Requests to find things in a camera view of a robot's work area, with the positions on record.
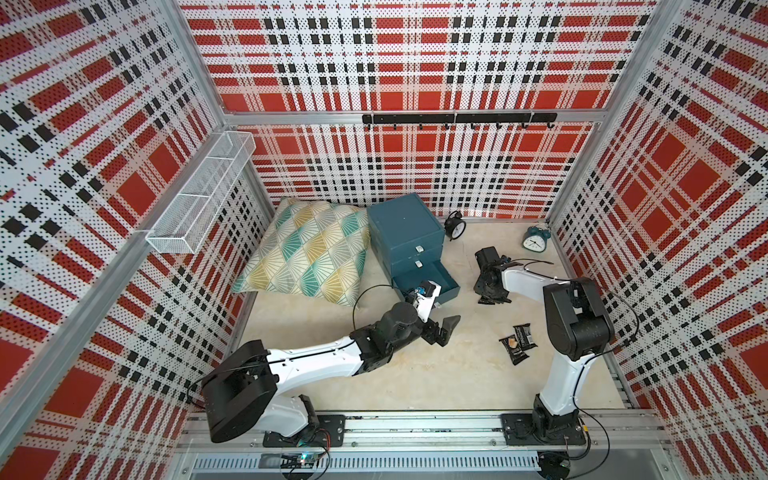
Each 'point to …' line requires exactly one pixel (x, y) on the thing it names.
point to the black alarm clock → (455, 226)
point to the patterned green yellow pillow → (310, 248)
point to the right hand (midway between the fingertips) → (490, 288)
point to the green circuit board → (301, 460)
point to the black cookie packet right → (524, 336)
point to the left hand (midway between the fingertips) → (447, 307)
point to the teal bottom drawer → (405, 277)
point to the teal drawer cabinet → (408, 241)
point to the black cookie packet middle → (513, 348)
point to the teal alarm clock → (536, 239)
